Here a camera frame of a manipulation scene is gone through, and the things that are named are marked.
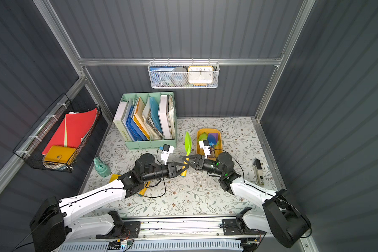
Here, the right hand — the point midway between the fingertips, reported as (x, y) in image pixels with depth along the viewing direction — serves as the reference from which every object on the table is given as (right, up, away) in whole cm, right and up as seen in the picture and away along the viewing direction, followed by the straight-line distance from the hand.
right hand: (187, 160), depth 71 cm
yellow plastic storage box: (+13, +4, +3) cm, 14 cm away
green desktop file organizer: (-25, +20, +20) cm, 38 cm away
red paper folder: (-56, +14, +5) cm, 59 cm away
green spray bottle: (-48, -8, +16) cm, 51 cm away
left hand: (0, -3, -2) cm, 4 cm away
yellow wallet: (-53, +4, -6) cm, 54 cm away
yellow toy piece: (-44, -14, +20) cm, 50 cm away
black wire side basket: (-61, +6, -10) cm, 62 cm away
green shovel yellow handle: (+9, +10, +36) cm, 38 cm away
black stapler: (+40, -10, +18) cm, 45 cm away
